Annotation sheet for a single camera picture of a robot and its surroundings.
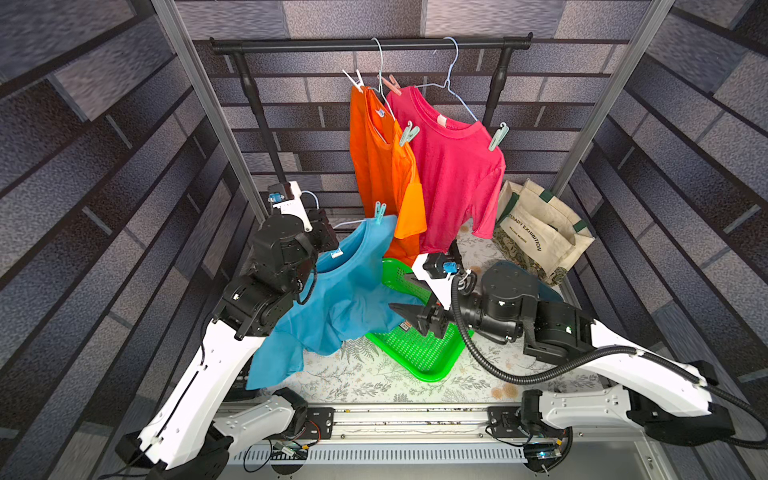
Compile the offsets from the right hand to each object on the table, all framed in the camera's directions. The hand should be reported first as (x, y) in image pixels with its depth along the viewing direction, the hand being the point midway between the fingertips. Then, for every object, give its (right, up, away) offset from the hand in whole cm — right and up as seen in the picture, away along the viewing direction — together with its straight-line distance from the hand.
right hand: (397, 285), depth 53 cm
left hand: (-14, +15, +6) cm, 21 cm away
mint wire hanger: (-30, +24, +65) cm, 75 cm away
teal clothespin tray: (+49, -8, +40) cm, 63 cm away
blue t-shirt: (-11, -3, +13) cm, 18 cm away
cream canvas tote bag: (+45, +12, +37) cm, 60 cm away
